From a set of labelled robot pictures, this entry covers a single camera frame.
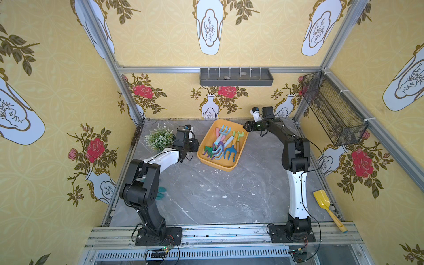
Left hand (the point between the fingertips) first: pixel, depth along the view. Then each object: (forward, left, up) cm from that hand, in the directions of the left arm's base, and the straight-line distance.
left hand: (198, 142), depth 97 cm
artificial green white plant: (-4, +19, +10) cm, 22 cm away
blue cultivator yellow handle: (-1, -20, -8) cm, 22 cm away
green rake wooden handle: (+10, -27, -7) cm, 30 cm away
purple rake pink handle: (-4, -8, -4) cm, 10 cm away
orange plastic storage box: (+6, -6, -7) cm, 11 cm away
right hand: (+15, -32, -2) cm, 35 cm away
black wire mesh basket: (-3, -74, +18) cm, 76 cm away
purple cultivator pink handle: (+13, -12, -7) cm, 19 cm away
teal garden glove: (-28, +19, -8) cm, 35 cm away
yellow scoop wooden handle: (-32, -64, -8) cm, 72 cm away
